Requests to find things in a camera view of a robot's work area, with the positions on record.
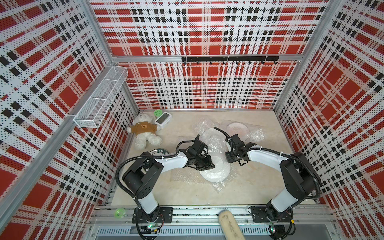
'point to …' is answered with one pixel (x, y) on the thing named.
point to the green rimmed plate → (219, 173)
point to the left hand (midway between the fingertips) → (216, 166)
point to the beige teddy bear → (145, 131)
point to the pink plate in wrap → (237, 128)
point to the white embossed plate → (215, 140)
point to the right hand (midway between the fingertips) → (231, 156)
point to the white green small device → (164, 119)
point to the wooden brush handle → (230, 227)
